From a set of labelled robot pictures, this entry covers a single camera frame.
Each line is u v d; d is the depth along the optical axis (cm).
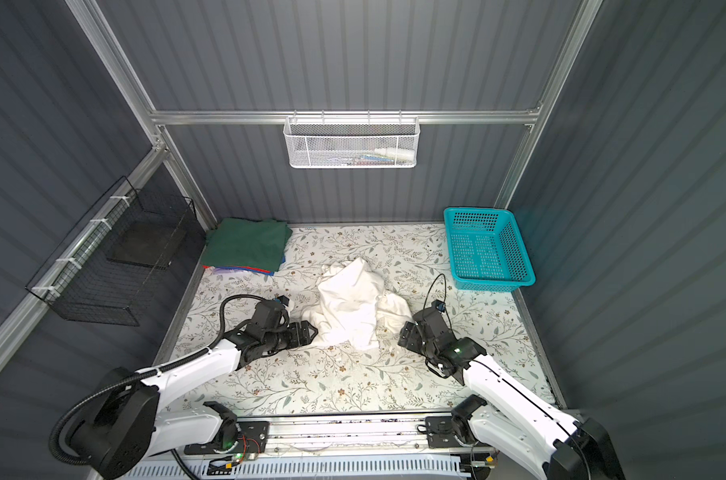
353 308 91
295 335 77
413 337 74
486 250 112
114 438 41
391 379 83
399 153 87
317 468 77
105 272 72
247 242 111
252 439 73
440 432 73
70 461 40
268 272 104
